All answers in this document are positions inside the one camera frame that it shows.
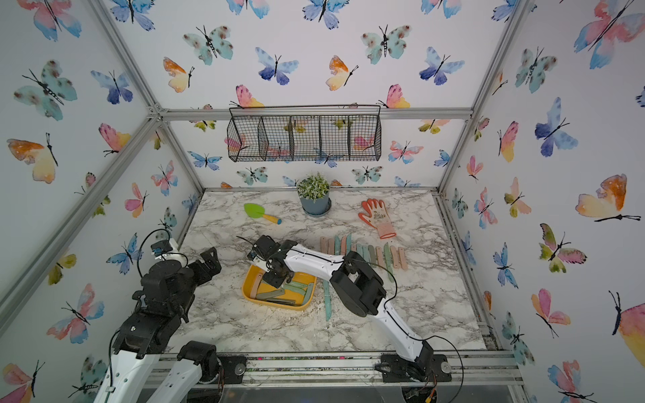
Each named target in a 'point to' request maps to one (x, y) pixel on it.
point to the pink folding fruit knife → (323, 244)
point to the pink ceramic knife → (343, 245)
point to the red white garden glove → (378, 217)
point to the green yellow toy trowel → (258, 211)
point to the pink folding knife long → (353, 247)
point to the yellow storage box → (294, 295)
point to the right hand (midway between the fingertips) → (275, 274)
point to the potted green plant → (313, 191)
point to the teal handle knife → (364, 250)
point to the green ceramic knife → (389, 263)
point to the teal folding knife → (359, 249)
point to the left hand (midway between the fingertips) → (204, 254)
